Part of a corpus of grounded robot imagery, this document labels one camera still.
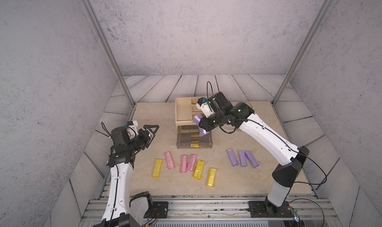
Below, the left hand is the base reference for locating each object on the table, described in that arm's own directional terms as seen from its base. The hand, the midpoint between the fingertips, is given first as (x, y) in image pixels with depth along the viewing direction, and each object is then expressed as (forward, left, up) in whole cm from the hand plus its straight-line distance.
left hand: (158, 130), depth 75 cm
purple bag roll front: (+2, -19, +6) cm, 20 cm away
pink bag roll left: (-6, -3, -23) cm, 24 cm away
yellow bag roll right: (-16, -27, -23) cm, 39 cm away
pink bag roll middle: (-7, -12, -23) cm, 27 cm away
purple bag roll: (-7, -41, -23) cm, 48 cm away
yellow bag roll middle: (-12, -20, -22) cm, 32 cm away
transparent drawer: (+2, -15, -11) cm, 18 cm away
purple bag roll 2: (-6, -46, -22) cm, 52 cm away
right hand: (0, -21, +4) cm, 21 cm away
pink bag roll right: (-10, -16, -22) cm, 29 cm away
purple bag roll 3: (-9, -52, -22) cm, 58 cm away
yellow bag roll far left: (-10, +3, -22) cm, 25 cm away
